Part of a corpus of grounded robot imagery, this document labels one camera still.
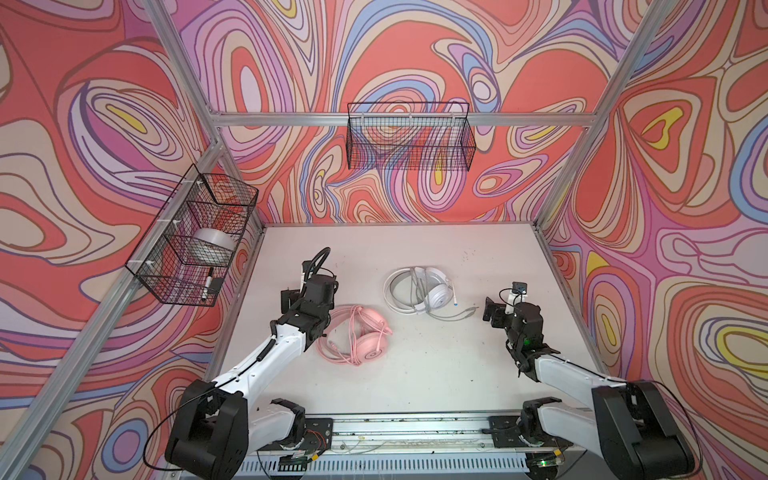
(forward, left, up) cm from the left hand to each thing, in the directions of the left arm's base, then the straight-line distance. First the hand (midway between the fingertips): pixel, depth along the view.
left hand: (308, 289), depth 86 cm
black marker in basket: (-6, +21, +12) cm, 25 cm away
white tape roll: (0, +20, +19) cm, 28 cm away
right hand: (-1, -59, -7) cm, 59 cm away
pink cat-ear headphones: (-12, -14, -5) cm, 19 cm away
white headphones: (+7, -26, -12) cm, 29 cm away
